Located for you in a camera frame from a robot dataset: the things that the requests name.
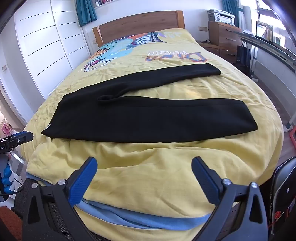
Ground white printer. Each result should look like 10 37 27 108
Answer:
207 9 236 25

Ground wooden headboard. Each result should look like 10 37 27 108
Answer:
92 10 185 49

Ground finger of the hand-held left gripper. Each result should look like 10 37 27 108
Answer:
6 131 33 149

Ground white desk leg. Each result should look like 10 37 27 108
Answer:
285 109 296 133

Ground black chair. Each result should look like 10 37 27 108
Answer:
269 158 296 237

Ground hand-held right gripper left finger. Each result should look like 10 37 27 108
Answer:
22 157 98 241

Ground low wooden nightstand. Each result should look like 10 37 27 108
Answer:
196 40 238 64

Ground black cable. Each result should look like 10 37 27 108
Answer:
0 183 25 202

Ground black bag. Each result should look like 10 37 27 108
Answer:
236 42 251 66

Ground yellow printed blanket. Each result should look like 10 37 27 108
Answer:
20 28 284 234

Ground light blue bed sheet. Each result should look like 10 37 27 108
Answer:
25 173 212 231

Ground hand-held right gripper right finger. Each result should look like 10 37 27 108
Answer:
191 156 270 241

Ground black pants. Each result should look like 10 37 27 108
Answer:
41 63 258 143

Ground person's left hand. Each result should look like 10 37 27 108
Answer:
0 153 18 195

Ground grey desk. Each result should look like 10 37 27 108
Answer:
238 30 296 72

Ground wooden drawer chest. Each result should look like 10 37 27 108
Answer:
208 21 243 47

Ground teal curtain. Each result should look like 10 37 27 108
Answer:
222 0 243 30
76 0 97 27

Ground red frame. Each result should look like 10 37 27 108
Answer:
289 128 296 149

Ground white wardrobe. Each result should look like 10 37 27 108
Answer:
14 0 93 98

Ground row of books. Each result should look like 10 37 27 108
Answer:
91 0 116 6

